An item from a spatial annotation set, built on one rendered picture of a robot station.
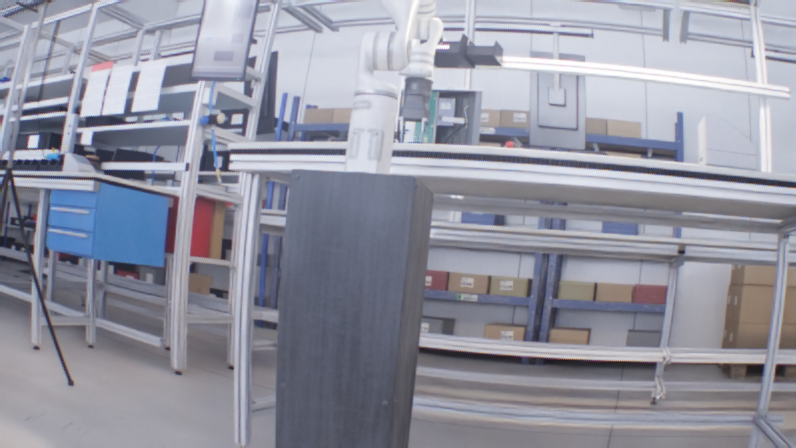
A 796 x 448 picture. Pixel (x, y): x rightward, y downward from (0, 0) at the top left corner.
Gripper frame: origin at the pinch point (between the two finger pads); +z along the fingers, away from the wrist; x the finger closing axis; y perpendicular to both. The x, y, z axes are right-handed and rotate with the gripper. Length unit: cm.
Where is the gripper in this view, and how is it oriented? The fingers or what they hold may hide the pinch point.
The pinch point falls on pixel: (410, 141)
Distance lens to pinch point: 185.3
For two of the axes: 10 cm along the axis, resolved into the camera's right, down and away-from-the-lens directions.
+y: 1.6, 0.9, 9.8
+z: -1.0, 9.9, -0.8
